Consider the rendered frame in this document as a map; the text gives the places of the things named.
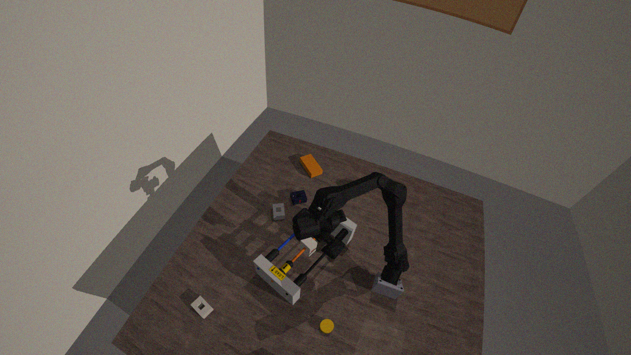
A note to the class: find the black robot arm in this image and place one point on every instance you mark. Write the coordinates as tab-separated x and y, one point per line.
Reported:
331	199

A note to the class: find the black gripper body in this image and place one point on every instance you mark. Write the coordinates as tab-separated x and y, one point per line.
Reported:
335	246

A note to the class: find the orange rectangular block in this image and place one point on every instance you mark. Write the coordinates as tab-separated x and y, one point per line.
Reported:
311	165

